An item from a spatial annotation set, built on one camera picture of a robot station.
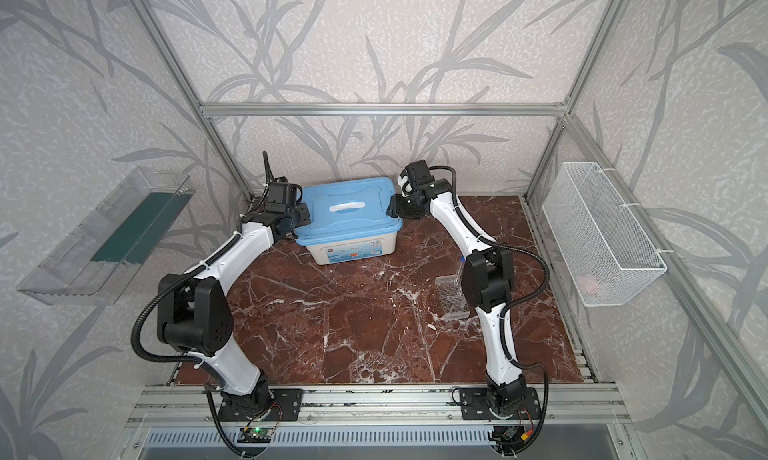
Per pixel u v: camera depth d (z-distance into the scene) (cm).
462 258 61
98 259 63
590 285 72
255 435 72
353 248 96
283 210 70
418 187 71
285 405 73
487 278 56
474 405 73
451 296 92
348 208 94
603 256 61
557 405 75
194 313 46
